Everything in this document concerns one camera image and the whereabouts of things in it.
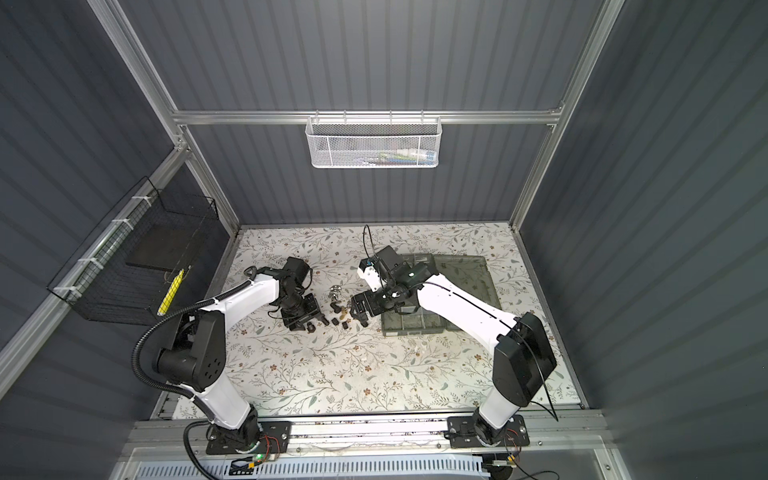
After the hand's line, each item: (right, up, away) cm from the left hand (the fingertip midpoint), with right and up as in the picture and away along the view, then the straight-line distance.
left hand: (317, 321), depth 90 cm
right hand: (+16, +5, -10) cm, 20 cm away
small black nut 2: (+8, -2, +3) cm, 9 cm away
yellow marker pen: (-29, +12, -21) cm, 38 cm away
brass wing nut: (+8, +2, +6) cm, 9 cm away
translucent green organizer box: (+52, +14, +15) cm, 56 cm away
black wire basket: (-41, +17, -18) cm, 48 cm away
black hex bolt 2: (+1, +1, +1) cm, 2 cm away
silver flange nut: (+4, +9, +11) cm, 15 cm away
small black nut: (+5, -1, +3) cm, 6 cm away
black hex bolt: (+5, +3, +6) cm, 8 cm away
